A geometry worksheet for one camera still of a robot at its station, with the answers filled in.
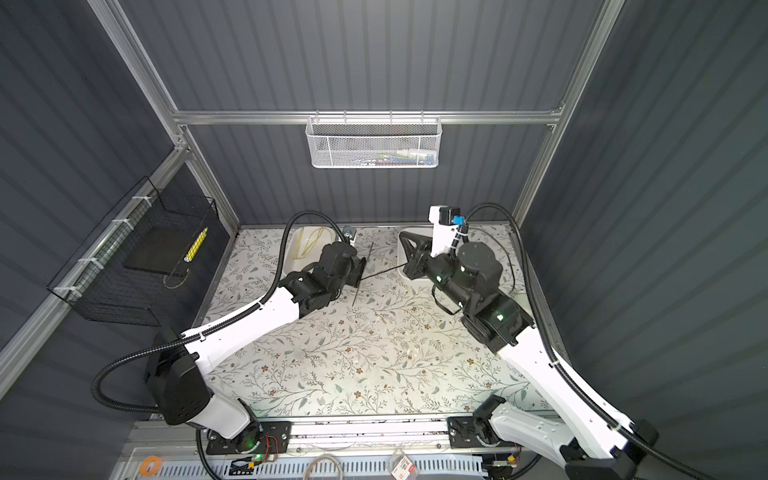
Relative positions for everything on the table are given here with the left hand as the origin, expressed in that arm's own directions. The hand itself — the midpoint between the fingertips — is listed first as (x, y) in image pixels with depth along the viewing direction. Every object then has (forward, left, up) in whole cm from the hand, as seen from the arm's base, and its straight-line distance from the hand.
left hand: (344, 253), depth 81 cm
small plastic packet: (-47, -12, -22) cm, 53 cm away
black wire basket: (-6, +51, +5) cm, 51 cm away
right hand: (-12, -14, +18) cm, 26 cm away
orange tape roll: (-44, +45, -25) cm, 67 cm away
